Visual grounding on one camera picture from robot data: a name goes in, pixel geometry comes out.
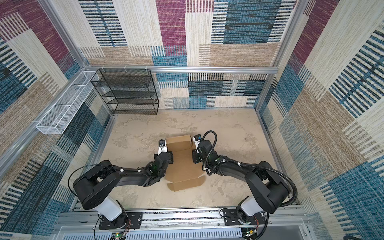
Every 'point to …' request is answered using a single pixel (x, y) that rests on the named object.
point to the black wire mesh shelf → (127, 91)
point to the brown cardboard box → (183, 173)
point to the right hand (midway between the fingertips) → (193, 152)
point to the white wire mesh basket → (56, 121)
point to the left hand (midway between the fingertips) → (168, 147)
